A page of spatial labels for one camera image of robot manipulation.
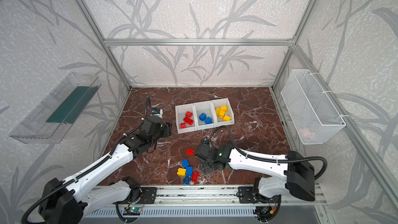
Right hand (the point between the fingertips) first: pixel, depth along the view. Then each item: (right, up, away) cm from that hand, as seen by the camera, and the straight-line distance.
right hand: (207, 160), depth 78 cm
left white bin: (-18, +23, +27) cm, 40 cm away
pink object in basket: (+47, +15, -5) cm, 49 cm away
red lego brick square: (-10, +1, +9) cm, 14 cm away
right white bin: (+7, +17, +19) cm, 26 cm away
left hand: (-20, +20, +4) cm, 29 cm away
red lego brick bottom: (-6, -9, 0) cm, 11 cm away
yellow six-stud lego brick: (+7, +23, +24) cm, 34 cm away
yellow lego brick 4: (-13, -7, +2) cm, 15 cm away
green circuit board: (-35, -21, -7) cm, 41 cm away
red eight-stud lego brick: (-13, +17, +22) cm, 31 cm away
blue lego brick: (+1, +17, +21) cm, 27 cm away
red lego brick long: (-13, +21, +25) cm, 35 cm away
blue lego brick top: (-3, +20, +22) cm, 30 cm away
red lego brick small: (-15, +15, +16) cm, 26 cm away
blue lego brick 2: (-12, -4, +5) cm, 13 cm away
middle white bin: (-1, +25, +30) cm, 39 cm away
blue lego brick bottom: (-10, -10, -1) cm, 14 cm away
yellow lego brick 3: (+9, +21, +24) cm, 33 cm away
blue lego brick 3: (-10, -8, +5) cm, 13 cm away
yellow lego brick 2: (+13, +19, +22) cm, 31 cm away
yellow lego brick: (+11, +25, +27) cm, 39 cm away
